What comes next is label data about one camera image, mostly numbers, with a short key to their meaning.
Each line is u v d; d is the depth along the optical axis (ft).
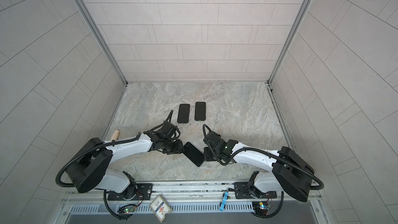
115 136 2.85
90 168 1.37
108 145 1.52
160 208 2.15
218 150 2.06
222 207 2.18
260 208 2.23
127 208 2.11
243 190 2.34
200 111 3.35
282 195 2.23
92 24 2.78
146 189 2.36
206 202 2.27
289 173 1.34
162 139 2.22
